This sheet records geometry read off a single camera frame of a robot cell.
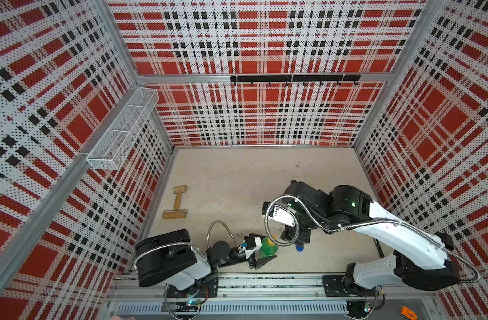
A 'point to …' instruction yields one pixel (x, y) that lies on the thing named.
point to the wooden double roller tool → (176, 212)
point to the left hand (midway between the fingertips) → (274, 244)
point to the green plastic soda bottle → (268, 248)
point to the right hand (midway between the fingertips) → (291, 225)
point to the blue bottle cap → (300, 248)
